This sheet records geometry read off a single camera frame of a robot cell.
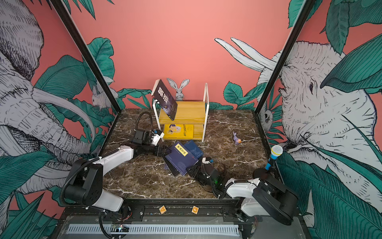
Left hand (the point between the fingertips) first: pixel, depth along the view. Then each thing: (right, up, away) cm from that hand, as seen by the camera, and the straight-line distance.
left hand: (167, 148), depth 88 cm
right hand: (+12, -12, -7) cm, 18 cm away
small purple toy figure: (+46, +3, +12) cm, 48 cm away
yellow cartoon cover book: (+5, +10, +13) cm, 17 cm away
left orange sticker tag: (0, -29, -14) cm, 33 cm away
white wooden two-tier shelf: (+14, +17, 0) cm, 22 cm away
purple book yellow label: (+8, -6, 0) cm, 10 cm away
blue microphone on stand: (+56, +2, -18) cm, 59 cm away
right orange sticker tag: (+17, -29, -14) cm, 37 cm away
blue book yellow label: (+15, 0, +6) cm, 16 cm away
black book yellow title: (+3, -11, -3) cm, 12 cm away
